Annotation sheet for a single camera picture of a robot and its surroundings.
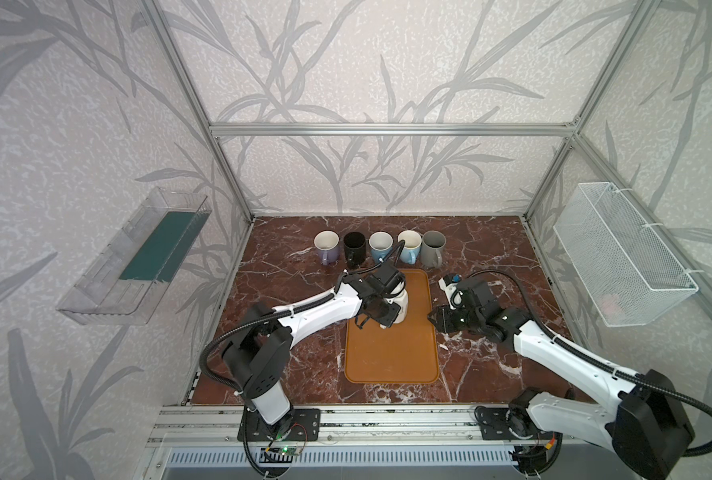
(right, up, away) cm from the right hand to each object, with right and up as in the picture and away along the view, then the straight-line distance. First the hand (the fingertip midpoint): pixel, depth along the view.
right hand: (433, 306), depth 84 cm
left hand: (-11, 0, +2) cm, 11 cm away
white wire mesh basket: (+38, +11, -22) cm, 45 cm away
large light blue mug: (-3, +18, +21) cm, 28 cm away
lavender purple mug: (-34, +17, +22) cm, 44 cm away
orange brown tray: (-9, -14, +1) cm, 16 cm away
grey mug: (+3, +18, +16) cm, 24 cm away
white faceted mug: (-9, +1, +1) cm, 9 cm away
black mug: (-23, +16, +19) cm, 34 cm away
